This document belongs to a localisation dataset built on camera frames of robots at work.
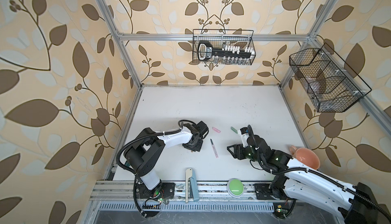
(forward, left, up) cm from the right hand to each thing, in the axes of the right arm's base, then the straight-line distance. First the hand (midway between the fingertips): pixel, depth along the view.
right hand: (231, 149), depth 78 cm
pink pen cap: (+17, +6, -9) cm, 20 cm away
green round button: (-16, 0, -8) cm, 18 cm away
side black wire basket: (+22, -49, +25) cm, 59 cm away
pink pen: (+4, +8, -10) cm, 14 cm away
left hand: (+6, +18, -9) cm, 21 cm away
